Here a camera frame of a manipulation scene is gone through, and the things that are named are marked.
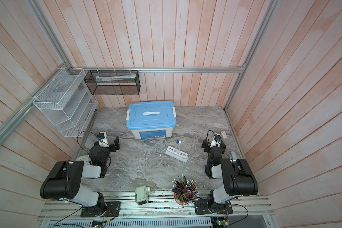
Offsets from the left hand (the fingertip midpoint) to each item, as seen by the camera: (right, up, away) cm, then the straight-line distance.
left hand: (111, 138), depth 91 cm
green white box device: (+23, -27, -18) cm, 40 cm away
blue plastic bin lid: (+26, +16, +2) cm, 30 cm away
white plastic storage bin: (+35, +3, +6) cm, 36 cm away
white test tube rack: (+45, -11, -2) cm, 47 cm away
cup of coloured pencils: (+45, -22, -25) cm, 56 cm away
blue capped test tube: (+43, -2, -9) cm, 43 cm away
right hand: (+67, 0, 0) cm, 67 cm away
